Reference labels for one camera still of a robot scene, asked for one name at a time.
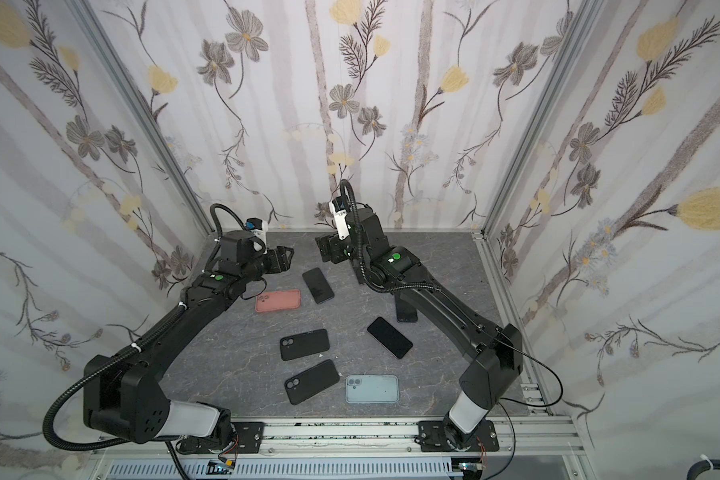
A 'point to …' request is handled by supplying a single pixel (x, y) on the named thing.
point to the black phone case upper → (304, 344)
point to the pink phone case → (277, 300)
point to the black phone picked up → (318, 285)
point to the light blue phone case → (371, 389)
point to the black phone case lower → (305, 384)
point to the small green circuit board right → (470, 465)
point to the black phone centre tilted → (389, 337)
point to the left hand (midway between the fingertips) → (280, 242)
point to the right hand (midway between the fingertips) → (328, 223)
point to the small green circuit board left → (217, 467)
